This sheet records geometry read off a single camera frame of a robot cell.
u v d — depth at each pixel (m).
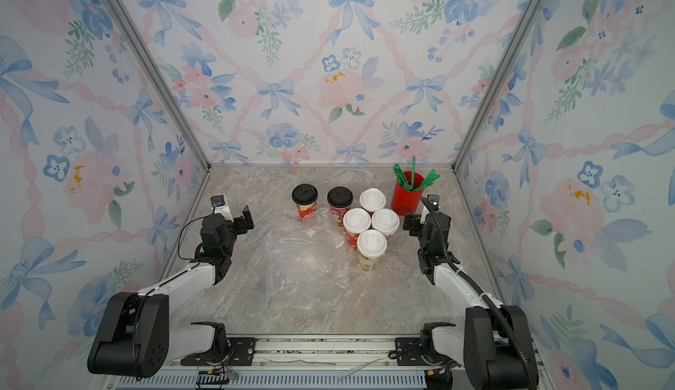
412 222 0.79
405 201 0.99
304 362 0.73
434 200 0.73
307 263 0.88
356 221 0.82
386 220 0.82
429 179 0.91
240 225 0.79
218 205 0.74
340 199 0.88
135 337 0.41
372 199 0.88
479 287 0.49
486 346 0.41
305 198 0.88
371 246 0.76
